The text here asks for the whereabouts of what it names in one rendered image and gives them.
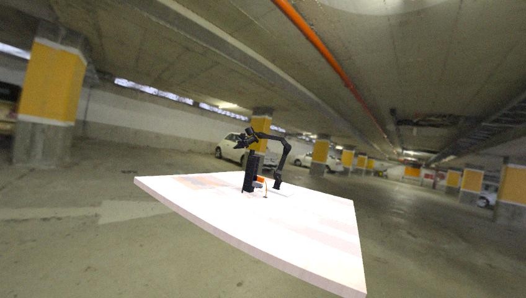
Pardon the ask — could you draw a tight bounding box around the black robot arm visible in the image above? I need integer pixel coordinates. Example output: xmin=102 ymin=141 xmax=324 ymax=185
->
xmin=238 ymin=126 xmax=292 ymax=190

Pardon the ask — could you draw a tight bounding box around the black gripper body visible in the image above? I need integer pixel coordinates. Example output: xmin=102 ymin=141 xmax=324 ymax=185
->
xmin=242 ymin=137 xmax=252 ymax=148

